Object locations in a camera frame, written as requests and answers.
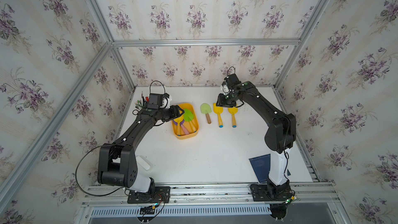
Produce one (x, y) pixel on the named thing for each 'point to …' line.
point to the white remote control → (140, 160)
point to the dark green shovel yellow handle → (188, 116)
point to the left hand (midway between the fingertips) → (181, 113)
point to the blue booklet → (261, 166)
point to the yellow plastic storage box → (186, 126)
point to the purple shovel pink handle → (183, 127)
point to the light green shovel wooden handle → (205, 108)
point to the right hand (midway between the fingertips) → (221, 104)
